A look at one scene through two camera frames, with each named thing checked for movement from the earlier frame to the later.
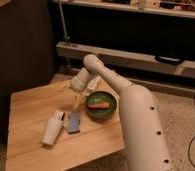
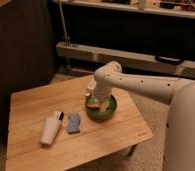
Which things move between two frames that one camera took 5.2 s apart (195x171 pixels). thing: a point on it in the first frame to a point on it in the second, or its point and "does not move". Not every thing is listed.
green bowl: x=101 y=97 does not move
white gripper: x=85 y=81 to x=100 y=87
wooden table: x=50 y=128 does not move
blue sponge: x=73 y=123 does not move
